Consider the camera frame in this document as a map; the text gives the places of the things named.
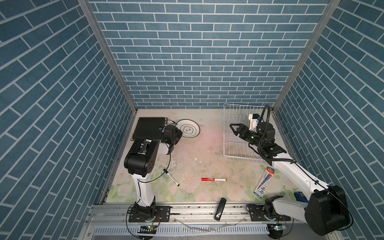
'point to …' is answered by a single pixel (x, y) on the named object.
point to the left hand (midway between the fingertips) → (182, 128)
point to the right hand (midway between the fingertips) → (232, 125)
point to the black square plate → (148, 128)
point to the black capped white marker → (171, 177)
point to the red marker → (215, 179)
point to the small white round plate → (189, 128)
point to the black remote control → (220, 208)
